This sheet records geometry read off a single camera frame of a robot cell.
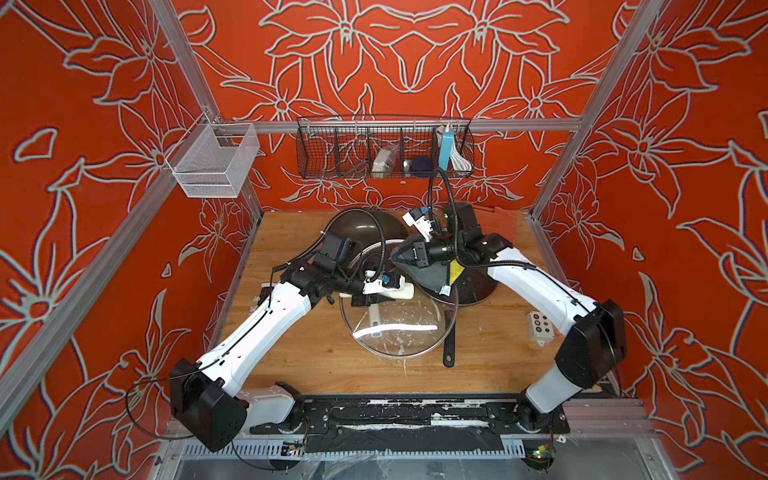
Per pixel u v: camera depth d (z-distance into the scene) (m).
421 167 1.01
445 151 0.86
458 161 0.92
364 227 1.06
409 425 0.73
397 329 0.69
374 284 0.58
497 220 1.11
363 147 1.01
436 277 0.71
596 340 0.43
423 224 0.70
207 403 0.38
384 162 0.91
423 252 0.66
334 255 0.56
